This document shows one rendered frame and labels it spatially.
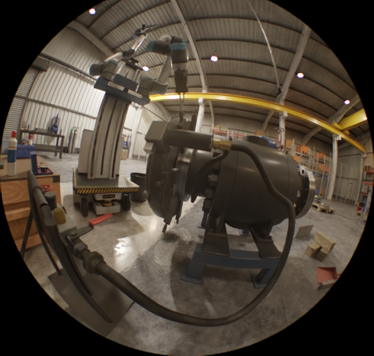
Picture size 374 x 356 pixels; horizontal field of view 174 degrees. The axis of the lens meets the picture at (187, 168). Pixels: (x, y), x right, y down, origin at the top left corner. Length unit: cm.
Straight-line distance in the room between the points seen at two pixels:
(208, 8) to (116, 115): 736
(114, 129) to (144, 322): 161
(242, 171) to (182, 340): 86
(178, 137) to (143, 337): 87
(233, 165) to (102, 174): 132
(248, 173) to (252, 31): 802
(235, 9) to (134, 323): 853
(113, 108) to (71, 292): 159
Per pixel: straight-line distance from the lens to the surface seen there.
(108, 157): 149
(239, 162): 65
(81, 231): 35
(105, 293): 76
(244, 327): 79
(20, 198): 89
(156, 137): 51
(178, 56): 71
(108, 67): 144
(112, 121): 151
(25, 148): 156
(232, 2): 788
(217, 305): 79
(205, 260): 70
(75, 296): 78
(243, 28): 822
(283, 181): 74
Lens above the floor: 68
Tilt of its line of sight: 4 degrees down
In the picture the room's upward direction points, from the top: 10 degrees clockwise
